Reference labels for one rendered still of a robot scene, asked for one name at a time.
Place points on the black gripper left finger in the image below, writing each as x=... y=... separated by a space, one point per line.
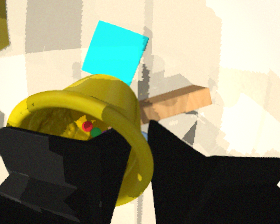
x=95 y=166

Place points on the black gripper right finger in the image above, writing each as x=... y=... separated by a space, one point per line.
x=184 y=179

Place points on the yellow cup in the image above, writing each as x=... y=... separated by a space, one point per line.
x=104 y=101

